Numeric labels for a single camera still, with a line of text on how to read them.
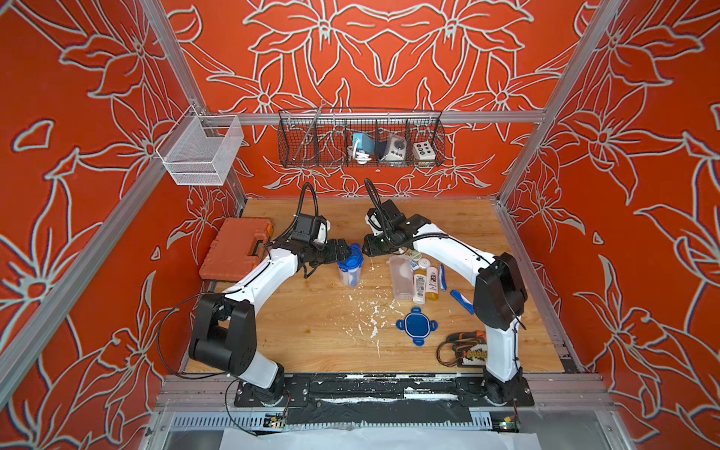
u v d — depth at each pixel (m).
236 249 1.03
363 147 0.85
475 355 0.78
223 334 0.44
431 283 0.92
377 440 0.67
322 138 1.01
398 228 0.67
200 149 0.93
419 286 0.92
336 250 0.76
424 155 0.93
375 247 0.79
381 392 0.74
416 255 0.65
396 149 0.91
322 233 0.84
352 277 0.90
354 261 0.84
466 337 0.81
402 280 0.94
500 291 0.49
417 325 0.84
